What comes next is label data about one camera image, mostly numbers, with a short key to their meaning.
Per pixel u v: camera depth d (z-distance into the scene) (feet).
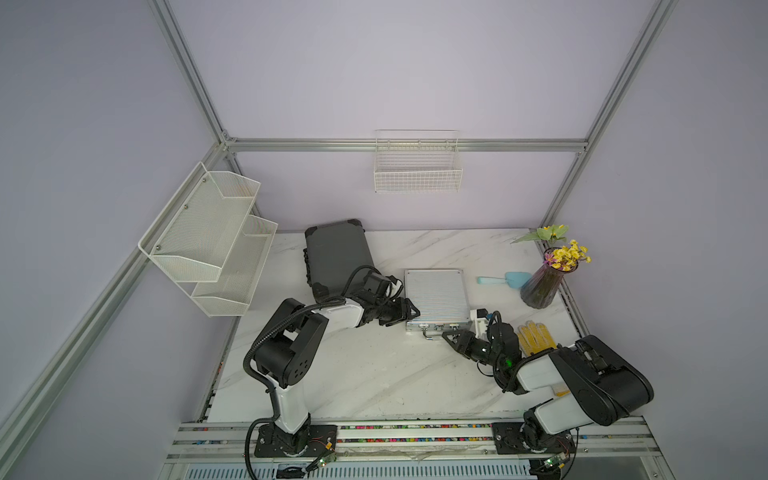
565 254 2.64
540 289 3.06
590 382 1.47
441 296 3.06
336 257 3.45
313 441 2.40
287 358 1.59
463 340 2.66
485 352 2.54
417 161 3.12
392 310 2.70
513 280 3.49
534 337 2.98
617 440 2.45
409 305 2.82
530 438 2.17
